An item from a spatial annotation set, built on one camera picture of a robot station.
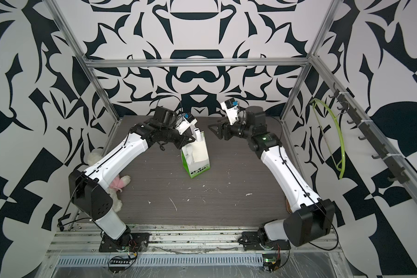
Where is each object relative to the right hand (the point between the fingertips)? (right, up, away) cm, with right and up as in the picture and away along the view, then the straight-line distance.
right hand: (214, 121), depth 71 cm
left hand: (-10, -6, +9) cm, 14 cm away
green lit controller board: (+23, -57, -1) cm, 61 cm away
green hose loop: (+49, -18, -1) cm, 52 cm away
